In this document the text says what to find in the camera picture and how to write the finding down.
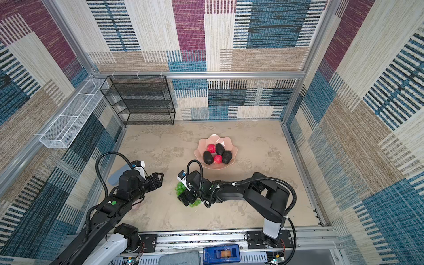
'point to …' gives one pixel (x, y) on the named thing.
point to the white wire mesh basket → (59, 133)
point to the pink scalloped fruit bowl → (215, 139)
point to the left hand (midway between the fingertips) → (158, 173)
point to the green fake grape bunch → (180, 189)
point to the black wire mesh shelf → (141, 100)
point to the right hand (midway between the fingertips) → (187, 192)
